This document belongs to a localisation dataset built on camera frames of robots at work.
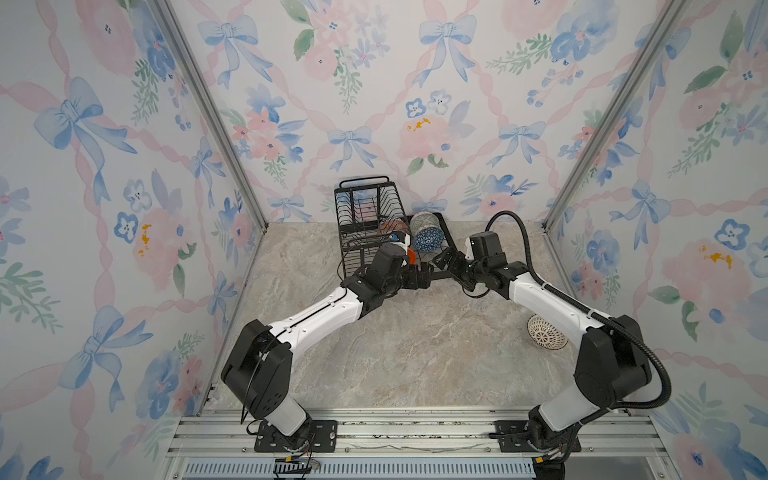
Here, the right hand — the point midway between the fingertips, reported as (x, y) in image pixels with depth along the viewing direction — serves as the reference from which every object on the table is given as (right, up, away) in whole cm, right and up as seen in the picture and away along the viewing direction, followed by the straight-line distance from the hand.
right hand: (441, 264), depth 88 cm
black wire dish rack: (-22, +17, +10) cm, 29 cm away
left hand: (-6, 0, -7) cm, 9 cm away
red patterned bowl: (-14, +14, +21) cm, 29 cm away
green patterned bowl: (-2, +16, +26) cm, 30 cm away
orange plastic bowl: (-7, +2, +14) cm, 16 cm away
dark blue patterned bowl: (0, +9, +25) cm, 26 cm away
